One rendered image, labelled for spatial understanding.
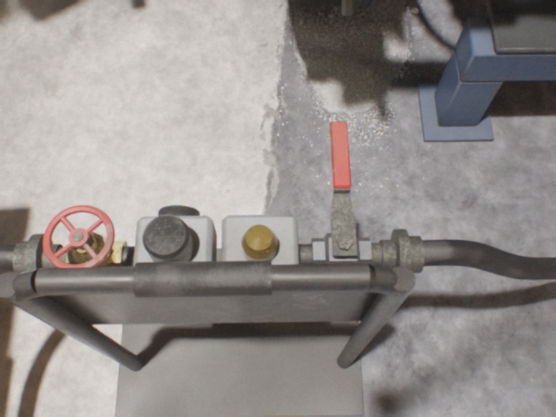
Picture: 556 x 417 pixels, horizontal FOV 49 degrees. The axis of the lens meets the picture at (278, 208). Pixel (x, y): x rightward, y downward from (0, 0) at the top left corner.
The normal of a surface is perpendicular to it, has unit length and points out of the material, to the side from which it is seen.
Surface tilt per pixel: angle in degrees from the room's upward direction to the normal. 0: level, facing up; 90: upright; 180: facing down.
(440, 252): 15
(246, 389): 0
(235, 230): 0
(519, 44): 0
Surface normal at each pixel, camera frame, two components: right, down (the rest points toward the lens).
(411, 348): 0.00, -0.37
